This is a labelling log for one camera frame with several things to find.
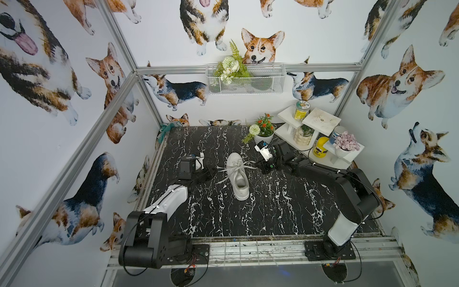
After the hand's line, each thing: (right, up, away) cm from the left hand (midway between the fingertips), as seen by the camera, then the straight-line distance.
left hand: (216, 165), depth 88 cm
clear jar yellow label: (+45, +29, +10) cm, 54 cm away
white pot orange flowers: (+24, +18, +13) cm, 33 cm away
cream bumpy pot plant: (+49, +15, +19) cm, 55 cm away
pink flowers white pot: (+58, +11, -9) cm, 60 cm away
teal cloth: (-40, +20, +32) cm, 55 cm away
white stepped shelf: (+54, +22, +5) cm, 58 cm away
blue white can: (+59, +16, -2) cm, 61 cm away
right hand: (+22, +3, +3) cm, 22 cm away
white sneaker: (+11, -6, +1) cm, 12 cm away
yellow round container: (+55, +6, +11) cm, 57 cm away
